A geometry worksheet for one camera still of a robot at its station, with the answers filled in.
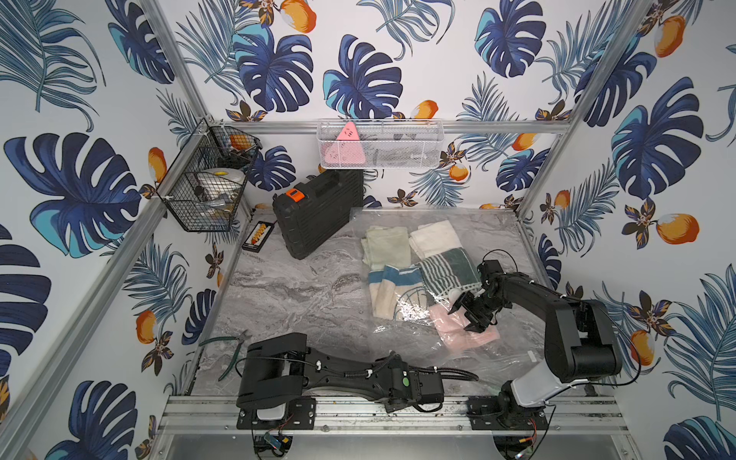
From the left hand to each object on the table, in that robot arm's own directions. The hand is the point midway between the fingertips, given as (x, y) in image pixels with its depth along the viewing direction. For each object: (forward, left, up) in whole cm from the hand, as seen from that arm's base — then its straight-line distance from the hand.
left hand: (395, 378), depth 77 cm
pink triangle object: (+58, +18, +31) cm, 68 cm away
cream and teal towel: (+25, -1, 0) cm, 25 cm away
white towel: (+52, -15, -2) cm, 54 cm away
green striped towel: (+35, -18, 0) cm, 39 cm away
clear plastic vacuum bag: (+56, -36, -3) cm, 67 cm away
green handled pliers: (+10, +47, -5) cm, 48 cm away
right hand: (+19, -19, -3) cm, 28 cm away
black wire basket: (+41, +59, +27) cm, 77 cm away
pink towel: (+15, -17, -1) cm, 23 cm away
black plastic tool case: (+42, +29, +18) cm, 55 cm away
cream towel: (+45, +5, 0) cm, 45 cm away
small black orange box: (+48, +53, -3) cm, 72 cm away
